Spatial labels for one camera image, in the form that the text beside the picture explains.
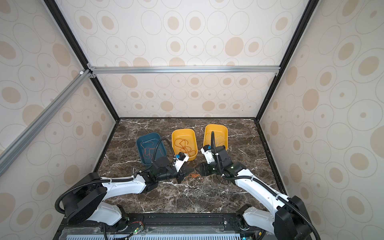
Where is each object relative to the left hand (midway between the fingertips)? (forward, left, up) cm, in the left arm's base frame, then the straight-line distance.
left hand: (197, 170), depth 76 cm
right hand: (+4, -2, -3) cm, 5 cm away
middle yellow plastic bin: (+33, +5, -13) cm, 35 cm away
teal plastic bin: (+25, +35, -14) cm, 45 cm away
